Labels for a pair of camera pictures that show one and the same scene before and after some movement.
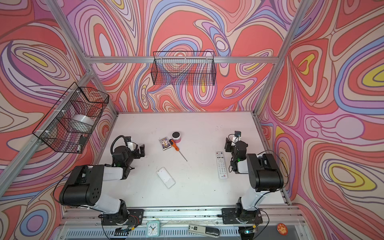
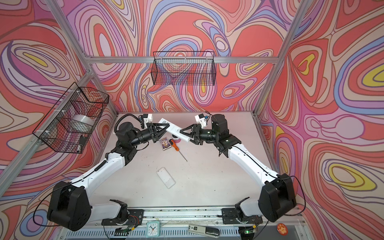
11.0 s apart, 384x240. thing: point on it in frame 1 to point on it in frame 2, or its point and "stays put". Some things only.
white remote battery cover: (166, 177) stays put
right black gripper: (228, 145) to (197, 127)
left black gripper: (141, 153) to (152, 133)
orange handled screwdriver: (174, 144) stays put
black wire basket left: (68, 124) stays put
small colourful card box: (165, 143) stays put
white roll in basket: (81, 123) stays put
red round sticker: (282, 229) stays put
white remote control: (221, 164) to (175, 131)
